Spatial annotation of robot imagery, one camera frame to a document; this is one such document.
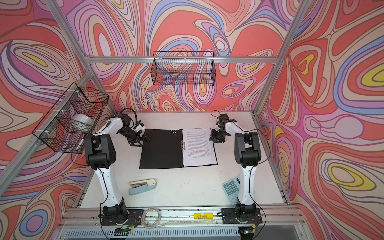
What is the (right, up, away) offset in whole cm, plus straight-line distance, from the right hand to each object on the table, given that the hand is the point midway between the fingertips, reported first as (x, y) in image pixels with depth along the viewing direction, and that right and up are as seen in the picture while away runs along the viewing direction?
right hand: (212, 142), depth 102 cm
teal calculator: (+8, -23, -20) cm, 32 cm away
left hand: (-43, +1, -7) cm, 43 cm away
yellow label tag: (-9, -33, -30) cm, 45 cm away
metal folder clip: (-20, -1, -3) cm, 20 cm away
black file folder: (-32, -4, -7) cm, 33 cm away
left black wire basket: (-72, +16, -29) cm, 80 cm away
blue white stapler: (-41, -21, -22) cm, 51 cm away
